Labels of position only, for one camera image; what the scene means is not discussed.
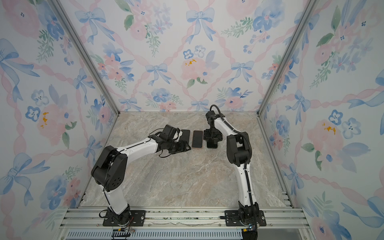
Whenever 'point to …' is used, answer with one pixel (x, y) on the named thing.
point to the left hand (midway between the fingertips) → (188, 148)
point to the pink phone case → (197, 139)
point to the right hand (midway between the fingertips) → (211, 138)
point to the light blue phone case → (185, 135)
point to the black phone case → (210, 144)
